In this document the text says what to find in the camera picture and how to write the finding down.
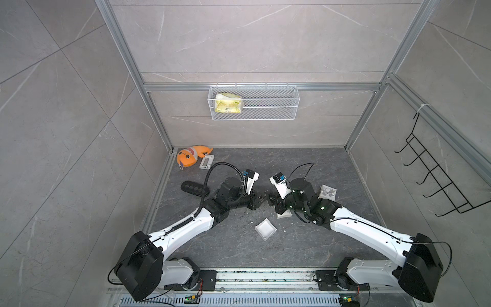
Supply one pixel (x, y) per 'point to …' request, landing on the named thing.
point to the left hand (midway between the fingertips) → (268, 193)
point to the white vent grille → (232, 301)
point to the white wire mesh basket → (260, 102)
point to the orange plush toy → (188, 157)
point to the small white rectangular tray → (206, 162)
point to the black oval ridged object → (195, 188)
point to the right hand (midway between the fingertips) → (270, 196)
